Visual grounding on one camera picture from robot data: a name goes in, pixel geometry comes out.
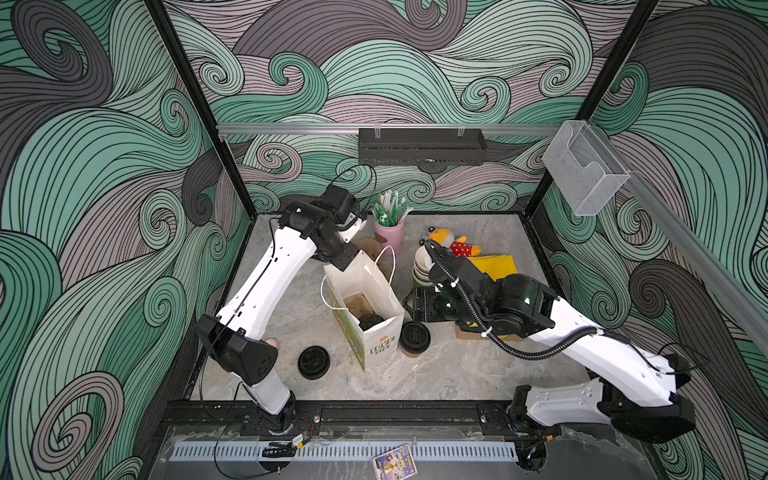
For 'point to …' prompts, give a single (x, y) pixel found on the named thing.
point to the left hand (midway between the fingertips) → (342, 251)
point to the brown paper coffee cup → (411, 355)
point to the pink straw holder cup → (394, 235)
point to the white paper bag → (377, 342)
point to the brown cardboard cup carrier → (371, 246)
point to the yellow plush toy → (458, 247)
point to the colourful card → (397, 464)
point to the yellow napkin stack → (497, 266)
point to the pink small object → (272, 342)
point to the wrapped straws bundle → (390, 211)
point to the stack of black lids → (313, 362)
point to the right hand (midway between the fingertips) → (413, 306)
